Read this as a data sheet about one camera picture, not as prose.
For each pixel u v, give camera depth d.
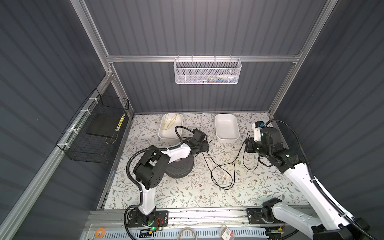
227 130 1.08
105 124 0.74
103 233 0.71
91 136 0.71
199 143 0.76
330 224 0.37
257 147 0.62
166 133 1.08
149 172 0.51
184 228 0.71
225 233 0.68
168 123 1.14
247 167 0.92
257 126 0.65
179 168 0.83
